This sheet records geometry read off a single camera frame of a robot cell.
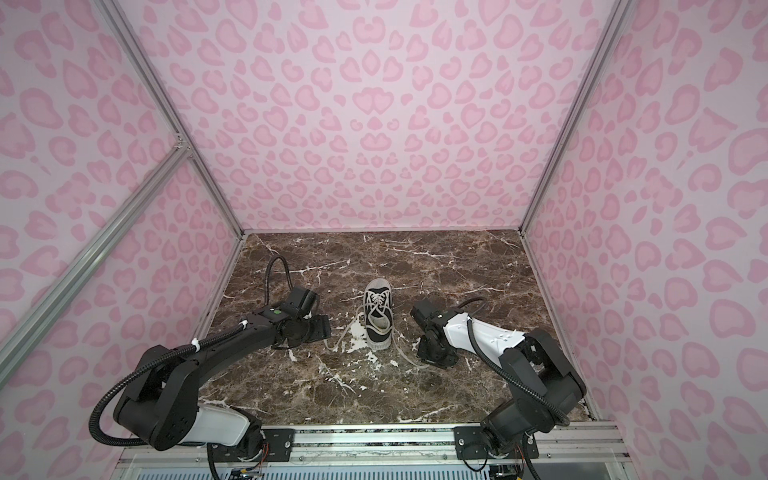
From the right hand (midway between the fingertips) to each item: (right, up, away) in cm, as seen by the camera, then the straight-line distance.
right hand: (427, 361), depth 85 cm
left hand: (-30, +9, +3) cm, 32 cm away
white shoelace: (-14, +10, +7) cm, 19 cm away
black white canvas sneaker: (-14, +5, 0) cm, 15 cm away
